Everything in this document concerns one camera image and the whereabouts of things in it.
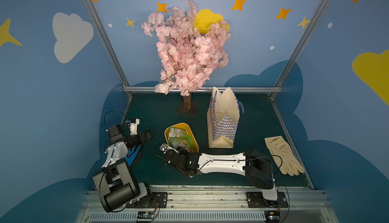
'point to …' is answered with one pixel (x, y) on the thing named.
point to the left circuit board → (145, 215)
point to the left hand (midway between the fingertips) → (149, 132)
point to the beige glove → (283, 156)
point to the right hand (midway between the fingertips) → (177, 150)
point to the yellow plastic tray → (186, 126)
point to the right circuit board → (272, 216)
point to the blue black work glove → (131, 154)
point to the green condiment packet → (179, 137)
